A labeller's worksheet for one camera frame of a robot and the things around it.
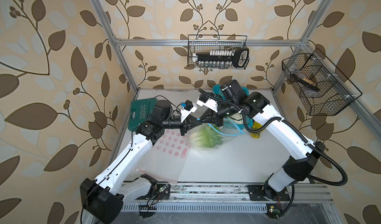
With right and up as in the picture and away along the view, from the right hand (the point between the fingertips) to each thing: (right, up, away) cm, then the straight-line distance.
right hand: (200, 119), depth 66 cm
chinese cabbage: (+3, -9, +4) cm, 10 cm away
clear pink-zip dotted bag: (-20, -26, +21) cm, 39 cm away
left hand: (-1, 0, 0) cm, 1 cm away
